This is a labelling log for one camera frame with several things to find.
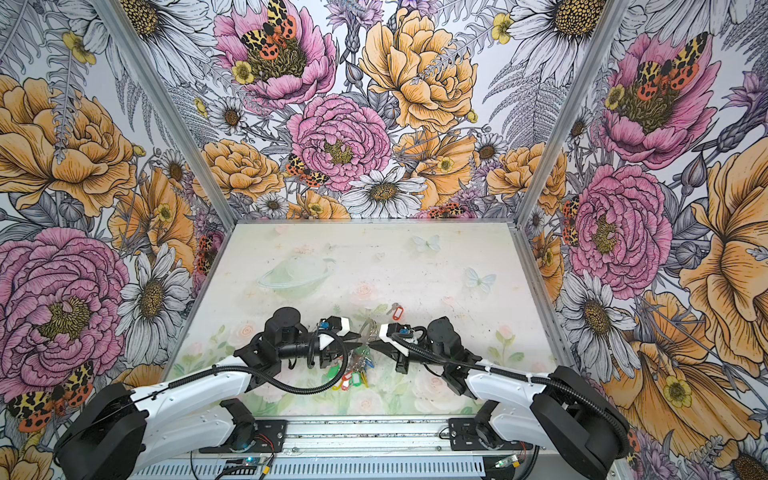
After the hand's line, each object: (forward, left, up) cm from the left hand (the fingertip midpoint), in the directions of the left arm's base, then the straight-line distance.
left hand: (357, 344), depth 77 cm
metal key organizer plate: (+4, -3, -1) cm, 5 cm away
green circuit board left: (-23, +25, -12) cm, 36 cm away
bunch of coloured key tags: (-5, +1, -8) cm, 9 cm away
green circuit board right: (-24, -35, -12) cm, 44 cm away
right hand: (-2, -4, 0) cm, 5 cm away
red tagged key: (+16, -11, -12) cm, 23 cm away
